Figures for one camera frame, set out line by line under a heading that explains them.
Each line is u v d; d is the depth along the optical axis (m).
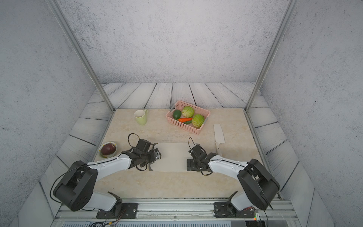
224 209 0.72
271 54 0.88
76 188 0.43
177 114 1.14
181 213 0.73
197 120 1.04
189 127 1.02
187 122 1.10
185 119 1.11
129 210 0.73
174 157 0.93
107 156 0.91
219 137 1.06
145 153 0.74
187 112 1.11
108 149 0.91
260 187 0.44
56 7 0.70
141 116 1.05
